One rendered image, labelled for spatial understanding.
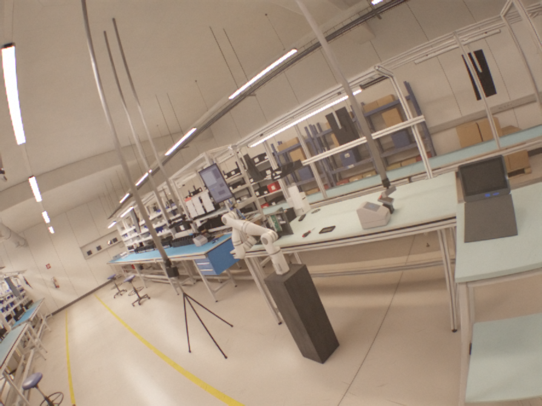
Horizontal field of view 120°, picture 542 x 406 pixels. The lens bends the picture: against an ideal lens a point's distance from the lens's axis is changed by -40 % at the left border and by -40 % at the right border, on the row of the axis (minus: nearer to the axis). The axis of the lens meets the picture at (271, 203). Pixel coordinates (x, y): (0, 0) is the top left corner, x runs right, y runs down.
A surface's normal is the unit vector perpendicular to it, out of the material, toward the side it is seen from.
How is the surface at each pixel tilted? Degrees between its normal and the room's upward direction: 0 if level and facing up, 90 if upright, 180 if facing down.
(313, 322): 90
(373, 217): 90
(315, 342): 90
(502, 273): 90
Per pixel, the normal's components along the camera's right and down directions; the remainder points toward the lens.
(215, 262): 0.69, -0.22
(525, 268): -0.60, 0.36
